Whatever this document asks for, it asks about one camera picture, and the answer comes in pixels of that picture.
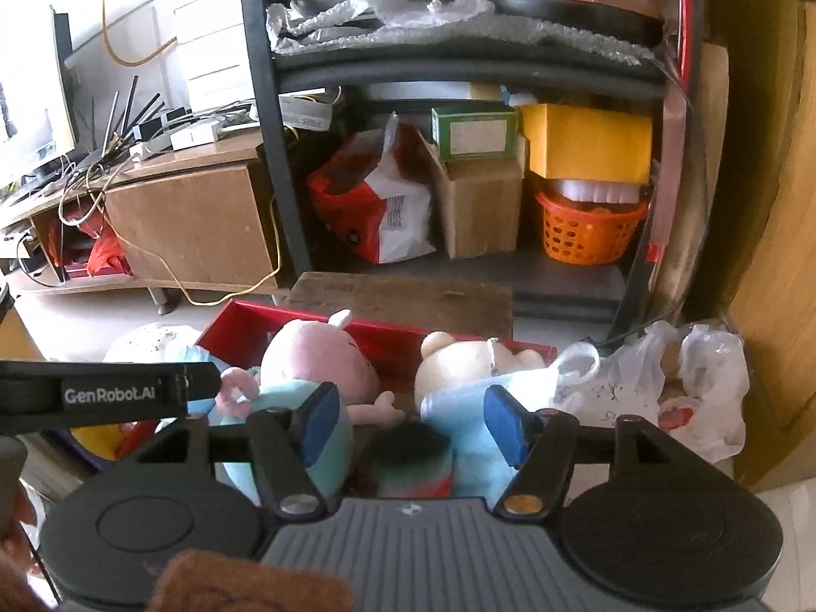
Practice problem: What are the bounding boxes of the pig plush blue body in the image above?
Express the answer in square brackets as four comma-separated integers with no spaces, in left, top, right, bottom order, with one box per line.
[214,308,407,508]

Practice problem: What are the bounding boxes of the cream bear plush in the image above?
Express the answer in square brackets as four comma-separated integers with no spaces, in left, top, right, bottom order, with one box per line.
[414,331,546,429]

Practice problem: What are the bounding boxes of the blue tissue pack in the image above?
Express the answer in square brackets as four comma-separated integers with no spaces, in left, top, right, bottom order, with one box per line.
[419,369,559,508]

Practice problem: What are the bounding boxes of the red storage box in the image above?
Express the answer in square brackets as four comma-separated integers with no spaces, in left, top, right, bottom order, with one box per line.
[198,301,556,413]

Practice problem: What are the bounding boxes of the floral tablecloth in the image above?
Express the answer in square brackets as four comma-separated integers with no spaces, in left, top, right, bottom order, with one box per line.
[103,322,213,363]

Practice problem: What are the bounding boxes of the dark wooden board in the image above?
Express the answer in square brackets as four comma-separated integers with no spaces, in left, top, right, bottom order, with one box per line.
[285,272,513,340]

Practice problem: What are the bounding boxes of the orange plastic basket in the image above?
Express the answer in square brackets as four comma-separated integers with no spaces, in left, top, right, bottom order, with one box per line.
[531,189,649,267]

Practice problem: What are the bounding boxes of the wooden tv cabinet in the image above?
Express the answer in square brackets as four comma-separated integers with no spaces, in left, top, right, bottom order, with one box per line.
[2,131,291,297]

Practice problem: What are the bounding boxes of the brown cardboard box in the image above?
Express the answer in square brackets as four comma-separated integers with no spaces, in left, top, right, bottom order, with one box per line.
[422,140,523,260]

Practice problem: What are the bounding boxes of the red white plastic bag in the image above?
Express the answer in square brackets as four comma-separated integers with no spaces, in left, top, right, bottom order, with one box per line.
[305,113,436,265]

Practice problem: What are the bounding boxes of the yellow box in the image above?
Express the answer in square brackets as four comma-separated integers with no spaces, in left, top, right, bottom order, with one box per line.
[519,104,653,185]

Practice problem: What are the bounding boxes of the white power strip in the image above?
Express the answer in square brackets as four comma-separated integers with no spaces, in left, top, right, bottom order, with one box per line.
[129,119,223,163]

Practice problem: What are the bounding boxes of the green white box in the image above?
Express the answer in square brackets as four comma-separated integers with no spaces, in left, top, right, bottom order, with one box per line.
[430,101,517,162]

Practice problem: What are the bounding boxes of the black metal shelf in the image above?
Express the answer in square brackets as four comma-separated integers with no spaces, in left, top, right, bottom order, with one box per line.
[241,0,703,344]

